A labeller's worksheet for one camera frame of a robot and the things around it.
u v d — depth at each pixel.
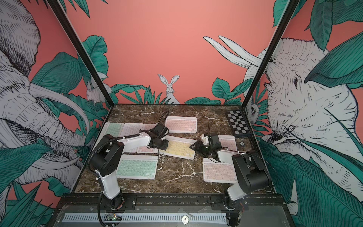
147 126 1.07
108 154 0.49
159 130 0.78
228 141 0.99
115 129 1.04
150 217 0.70
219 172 0.84
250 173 0.46
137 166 0.86
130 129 1.04
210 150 0.74
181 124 1.07
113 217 0.70
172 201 0.75
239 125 1.04
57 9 0.70
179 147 0.95
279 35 0.78
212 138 0.74
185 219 0.70
